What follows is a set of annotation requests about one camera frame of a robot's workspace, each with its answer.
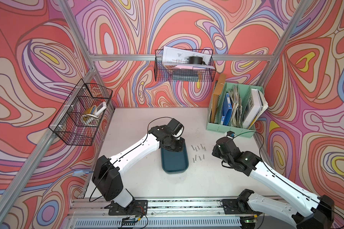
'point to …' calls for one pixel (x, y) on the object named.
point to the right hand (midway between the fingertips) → (216, 151)
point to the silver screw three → (202, 148)
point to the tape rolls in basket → (95, 110)
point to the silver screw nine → (203, 158)
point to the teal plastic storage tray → (175, 162)
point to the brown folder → (218, 88)
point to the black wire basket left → (79, 118)
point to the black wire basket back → (163, 73)
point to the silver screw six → (193, 160)
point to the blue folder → (227, 111)
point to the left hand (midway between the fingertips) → (185, 149)
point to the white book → (256, 105)
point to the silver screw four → (195, 148)
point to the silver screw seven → (195, 159)
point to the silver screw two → (198, 147)
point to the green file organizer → (244, 92)
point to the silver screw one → (193, 148)
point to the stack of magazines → (237, 113)
